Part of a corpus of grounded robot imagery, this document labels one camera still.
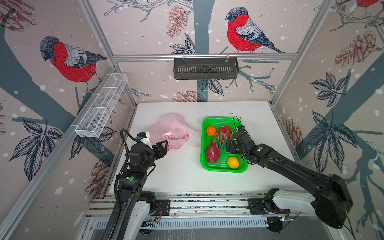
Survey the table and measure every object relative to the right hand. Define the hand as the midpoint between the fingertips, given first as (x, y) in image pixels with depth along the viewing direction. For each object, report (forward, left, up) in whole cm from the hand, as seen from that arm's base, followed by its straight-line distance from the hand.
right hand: (230, 145), depth 83 cm
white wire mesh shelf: (+2, +70, +21) cm, 74 cm away
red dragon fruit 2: (-3, +10, -3) cm, 11 cm away
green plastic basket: (-8, +4, -12) cm, 15 cm away
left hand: (-6, +35, +11) cm, 38 cm away
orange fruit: (+14, +11, -6) cm, 19 cm away
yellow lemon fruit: (-7, -2, -7) cm, 10 cm away
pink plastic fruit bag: (+11, +35, -1) cm, 37 cm away
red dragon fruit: (+11, +2, -3) cm, 11 cm away
